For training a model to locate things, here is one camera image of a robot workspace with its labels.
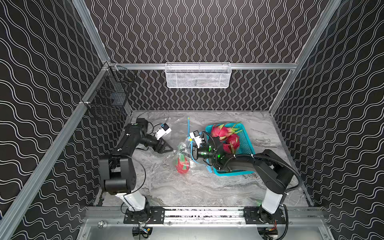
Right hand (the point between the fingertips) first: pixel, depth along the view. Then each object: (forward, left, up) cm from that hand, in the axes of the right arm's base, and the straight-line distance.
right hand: (180, 151), depth 78 cm
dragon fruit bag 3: (+14, -32, -10) cm, 37 cm away
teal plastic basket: (+11, -39, -12) cm, 42 cm away
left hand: (+4, +5, -2) cm, 7 cm away
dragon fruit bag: (-7, -2, -1) cm, 7 cm away
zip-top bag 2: (+1, -3, +3) cm, 4 cm away
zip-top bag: (+29, +3, -16) cm, 34 cm away
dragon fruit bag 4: (+10, -30, -12) cm, 34 cm away
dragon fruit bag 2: (+17, -25, -4) cm, 31 cm away
